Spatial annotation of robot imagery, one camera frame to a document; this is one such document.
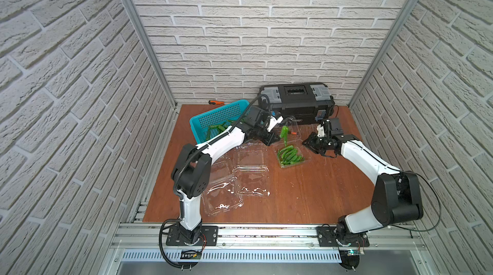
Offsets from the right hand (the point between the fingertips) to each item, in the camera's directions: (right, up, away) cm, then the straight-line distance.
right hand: (304, 143), depth 90 cm
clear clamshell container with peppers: (-38, -21, -7) cm, 44 cm away
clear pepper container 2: (-25, -13, 0) cm, 29 cm away
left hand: (-12, +5, -4) cm, 14 cm away
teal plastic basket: (-54, +10, +14) cm, 56 cm away
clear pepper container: (-6, -6, +7) cm, 11 cm away
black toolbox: (0, +20, +8) cm, 22 cm away
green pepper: (-10, +5, -4) cm, 12 cm away
